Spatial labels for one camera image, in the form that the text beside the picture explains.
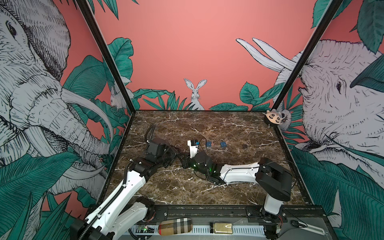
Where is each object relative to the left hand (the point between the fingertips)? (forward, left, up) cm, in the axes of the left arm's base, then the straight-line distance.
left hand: (180, 149), depth 76 cm
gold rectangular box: (-34, -20, -15) cm, 42 cm away
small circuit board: (-32, +18, -19) cm, 41 cm away
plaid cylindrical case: (-32, +3, -15) cm, 35 cm away
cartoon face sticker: (+31, -66, -12) cm, 74 cm away
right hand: (-2, +3, -2) cm, 4 cm away
